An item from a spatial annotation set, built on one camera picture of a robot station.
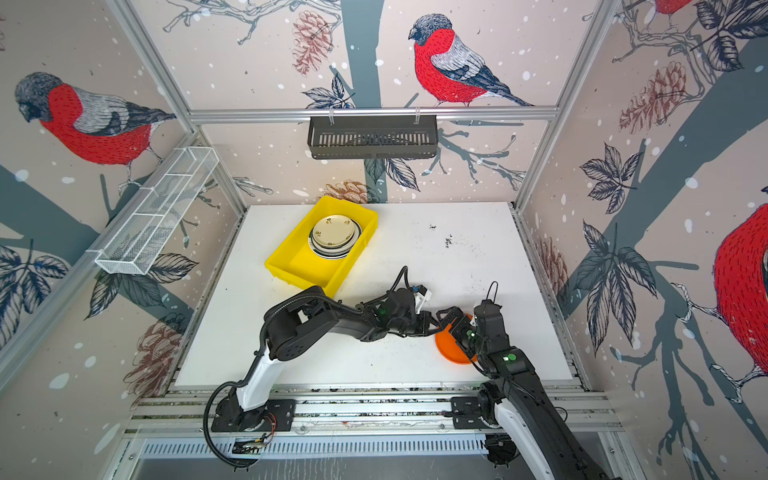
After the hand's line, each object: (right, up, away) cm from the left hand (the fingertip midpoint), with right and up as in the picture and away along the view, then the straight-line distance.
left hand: (449, 328), depth 85 cm
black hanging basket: (-24, +63, +21) cm, 70 cm away
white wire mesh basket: (-80, +34, -6) cm, 87 cm away
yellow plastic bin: (-52, +18, +19) cm, 58 cm away
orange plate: (0, -4, -3) cm, 5 cm away
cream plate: (-38, +28, +22) cm, 53 cm away
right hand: (-1, +4, -2) cm, 4 cm away
